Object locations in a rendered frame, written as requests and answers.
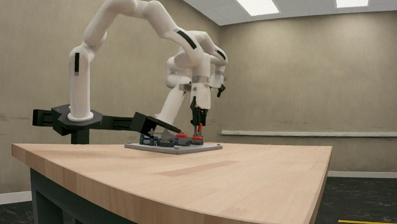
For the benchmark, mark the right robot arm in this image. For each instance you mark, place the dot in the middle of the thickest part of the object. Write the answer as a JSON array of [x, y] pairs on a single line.
[[95, 34]]

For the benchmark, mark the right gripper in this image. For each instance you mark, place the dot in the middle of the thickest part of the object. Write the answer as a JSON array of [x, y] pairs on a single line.
[[200, 98]]

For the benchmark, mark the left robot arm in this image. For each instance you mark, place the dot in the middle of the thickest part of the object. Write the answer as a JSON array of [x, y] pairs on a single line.
[[172, 80]]

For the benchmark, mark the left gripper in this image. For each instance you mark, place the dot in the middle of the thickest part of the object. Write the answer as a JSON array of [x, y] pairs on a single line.
[[216, 81]]

